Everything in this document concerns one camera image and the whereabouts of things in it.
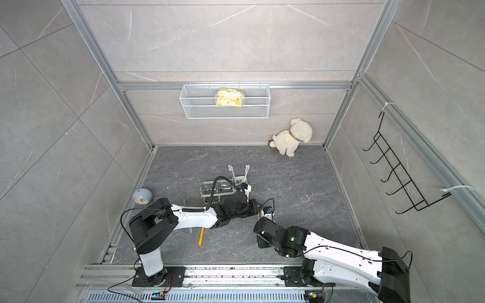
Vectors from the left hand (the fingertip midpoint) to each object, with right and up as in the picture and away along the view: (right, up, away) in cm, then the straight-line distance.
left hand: (267, 204), depth 84 cm
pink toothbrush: (-9, +16, +4) cm, 19 cm away
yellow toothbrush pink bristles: (-30, -15, 0) cm, 33 cm away
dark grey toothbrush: (-17, +16, +2) cm, 23 cm away
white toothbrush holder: (-23, +8, -14) cm, 28 cm away
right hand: (-3, -12, -6) cm, 14 cm away
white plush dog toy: (+15, +31, +26) cm, 43 cm away
